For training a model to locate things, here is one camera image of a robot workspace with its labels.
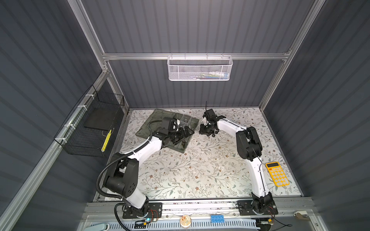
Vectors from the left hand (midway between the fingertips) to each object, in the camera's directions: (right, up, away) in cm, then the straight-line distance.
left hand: (190, 135), depth 86 cm
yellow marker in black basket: (-41, -1, -18) cm, 45 cm away
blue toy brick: (+14, -39, -17) cm, 45 cm away
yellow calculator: (+52, -23, -2) cm, 56 cm away
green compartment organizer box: (-7, +9, +22) cm, 25 cm away
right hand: (+9, 0, +19) cm, 21 cm away
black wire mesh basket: (-53, +3, -14) cm, 55 cm away
